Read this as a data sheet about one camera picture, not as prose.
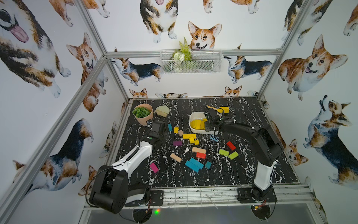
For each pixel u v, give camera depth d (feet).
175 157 2.89
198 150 3.00
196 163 2.82
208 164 2.79
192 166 2.75
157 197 2.41
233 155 2.89
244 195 2.40
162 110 3.75
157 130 2.21
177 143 3.14
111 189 1.35
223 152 3.01
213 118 2.47
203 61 3.03
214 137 3.12
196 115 3.45
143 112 3.14
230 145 3.05
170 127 3.30
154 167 2.76
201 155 2.94
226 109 3.71
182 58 2.68
